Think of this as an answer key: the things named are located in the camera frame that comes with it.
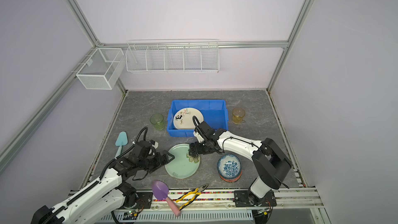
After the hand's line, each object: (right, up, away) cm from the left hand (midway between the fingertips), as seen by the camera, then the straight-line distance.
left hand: (168, 163), depth 79 cm
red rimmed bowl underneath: (+32, -5, -9) cm, 33 cm away
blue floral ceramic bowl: (+31, -1, -2) cm, 31 cm away
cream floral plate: (+4, +21, +23) cm, 31 cm away
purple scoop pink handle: (-4, -14, -2) cm, 14 cm away
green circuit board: (-17, -22, -7) cm, 29 cm away
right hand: (+14, +4, +4) cm, 15 cm away
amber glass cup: (+41, +24, +25) cm, 54 cm away
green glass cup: (-13, +21, +21) cm, 32 cm away
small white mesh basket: (-48, +53, +20) cm, 74 cm away
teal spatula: (-32, +8, +15) cm, 36 cm away
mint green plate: (+6, -3, +2) cm, 7 cm away
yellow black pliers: (+15, -13, -4) cm, 20 cm away
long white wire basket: (-2, +62, +19) cm, 65 cm away
